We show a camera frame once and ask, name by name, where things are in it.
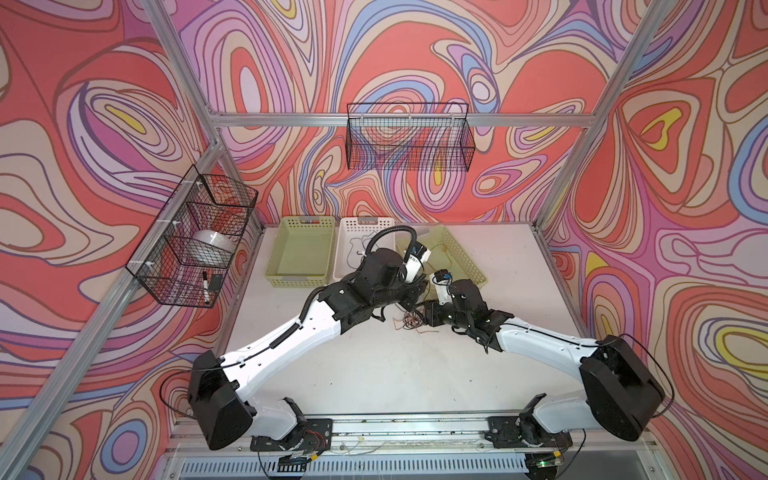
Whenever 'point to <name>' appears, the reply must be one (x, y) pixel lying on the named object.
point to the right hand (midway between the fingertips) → (422, 312)
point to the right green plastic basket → (446, 255)
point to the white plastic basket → (352, 240)
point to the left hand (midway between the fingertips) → (431, 278)
